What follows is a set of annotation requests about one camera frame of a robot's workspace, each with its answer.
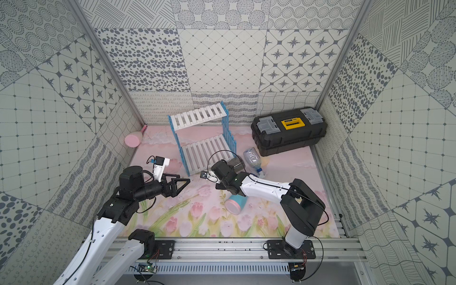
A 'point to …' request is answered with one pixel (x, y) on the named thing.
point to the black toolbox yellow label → (287, 130)
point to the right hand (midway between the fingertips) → (225, 171)
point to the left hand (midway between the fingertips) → (181, 174)
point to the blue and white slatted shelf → (203, 137)
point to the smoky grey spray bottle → (237, 164)
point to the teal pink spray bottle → (236, 203)
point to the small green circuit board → (150, 268)
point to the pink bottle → (133, 139)
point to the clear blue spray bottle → (253, 160)
